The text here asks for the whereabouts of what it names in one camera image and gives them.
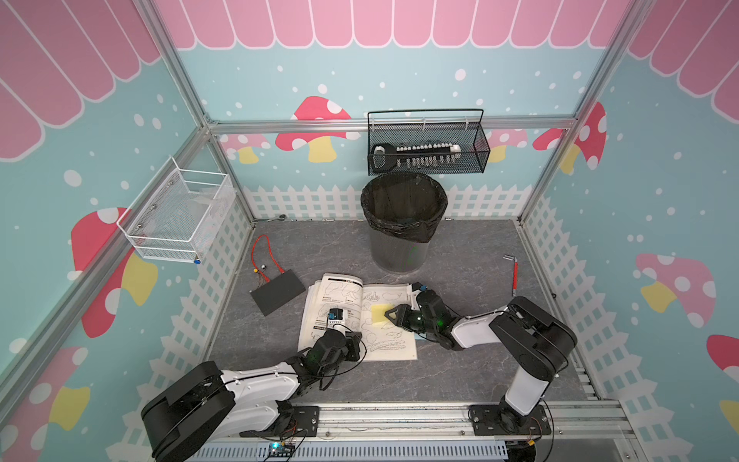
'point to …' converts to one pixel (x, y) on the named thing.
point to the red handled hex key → (514, 259)
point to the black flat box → (277, 292)
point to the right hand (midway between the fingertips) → (386, 314)
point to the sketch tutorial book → (335, 302)
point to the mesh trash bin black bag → (403, 210)
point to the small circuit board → (281, 449)
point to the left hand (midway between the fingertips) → (362, 340)
